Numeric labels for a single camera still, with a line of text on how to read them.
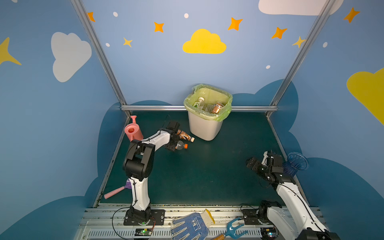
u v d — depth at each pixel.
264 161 0.76
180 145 0.98
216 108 0.86
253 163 0.78
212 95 1.01
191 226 0.72
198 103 0.97
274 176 0.60
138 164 0.52
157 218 0.74
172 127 0.82
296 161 0.74
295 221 0.44
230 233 0.70
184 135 1.02
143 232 0.71
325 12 0.71
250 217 0.74
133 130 0.96
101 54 0.85
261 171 0.72
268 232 0.71
